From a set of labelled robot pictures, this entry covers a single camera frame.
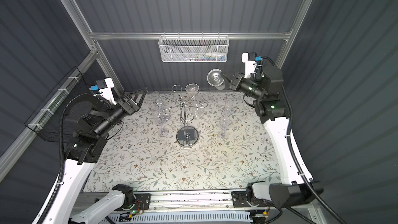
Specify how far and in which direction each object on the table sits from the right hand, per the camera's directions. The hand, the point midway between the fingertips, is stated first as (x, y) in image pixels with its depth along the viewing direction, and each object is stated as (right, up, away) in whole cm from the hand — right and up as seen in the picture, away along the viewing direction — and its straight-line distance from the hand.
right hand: (222, 75), depth 60 cm
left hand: (-30, -7, -4) cm, 31 cm away
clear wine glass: (-13, -2, +18) cm, 22 cm away
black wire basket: (-71, -17, +2) cm, 73 cm away
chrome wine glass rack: (-17, -30, +34) cm, 49 cm away
